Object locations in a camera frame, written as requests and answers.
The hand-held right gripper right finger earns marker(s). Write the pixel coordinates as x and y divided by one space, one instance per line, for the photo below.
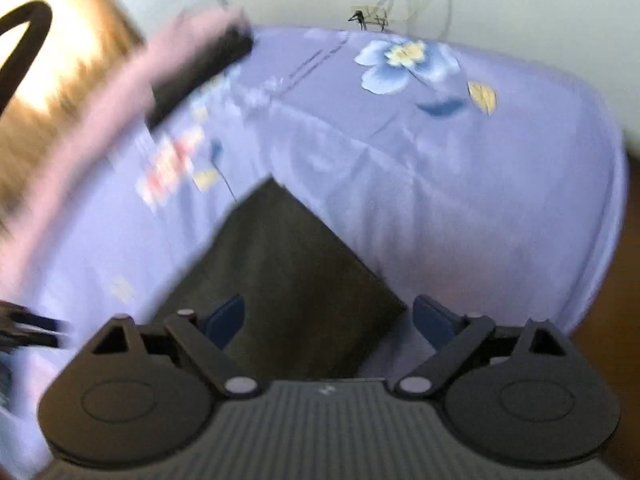
437 320

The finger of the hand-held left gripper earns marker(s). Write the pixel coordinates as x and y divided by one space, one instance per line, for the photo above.
30 327

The golden curtain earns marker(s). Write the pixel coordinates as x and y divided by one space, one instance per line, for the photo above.
50 110

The purple floral bed sheet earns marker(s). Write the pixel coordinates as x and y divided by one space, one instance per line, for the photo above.
450 185

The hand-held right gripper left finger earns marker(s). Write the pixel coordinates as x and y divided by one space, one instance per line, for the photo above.
225 320

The pink floral quilt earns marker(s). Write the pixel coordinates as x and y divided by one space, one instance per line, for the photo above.
100 125

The black pants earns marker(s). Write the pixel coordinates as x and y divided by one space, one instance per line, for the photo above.
290 270

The folded black garment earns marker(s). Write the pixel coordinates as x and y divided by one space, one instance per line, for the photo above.
200 70

